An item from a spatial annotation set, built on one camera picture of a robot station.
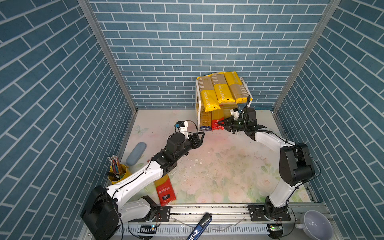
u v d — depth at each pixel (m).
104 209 0.39
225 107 0.99
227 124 0.79
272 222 0.72
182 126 0.67
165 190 0.79
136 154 0.93
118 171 0.77
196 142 0.66
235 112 0.86
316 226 0.71
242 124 0.74
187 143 0.60
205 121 0.89
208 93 0.81
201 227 0.67
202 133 0.73
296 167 0.49
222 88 0.84
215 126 0.86
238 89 0.84
